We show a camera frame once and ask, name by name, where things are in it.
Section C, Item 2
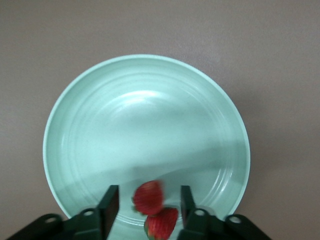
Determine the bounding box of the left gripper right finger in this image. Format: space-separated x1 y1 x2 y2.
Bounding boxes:
175 185 273 240

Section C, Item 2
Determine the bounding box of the pale green round plate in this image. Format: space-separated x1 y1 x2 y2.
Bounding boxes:
42 54 251 240

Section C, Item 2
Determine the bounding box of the red strawberry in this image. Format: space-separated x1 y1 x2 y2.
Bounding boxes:
143 206 180 240
131 180 165 216

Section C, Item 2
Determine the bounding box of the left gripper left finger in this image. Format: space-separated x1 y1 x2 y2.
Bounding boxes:
8 184 121 240

